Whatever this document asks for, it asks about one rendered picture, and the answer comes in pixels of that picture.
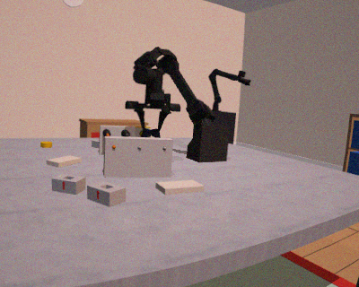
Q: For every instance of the orange short cylinder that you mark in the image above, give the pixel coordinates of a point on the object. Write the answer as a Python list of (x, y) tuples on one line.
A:
[(46, 144)]

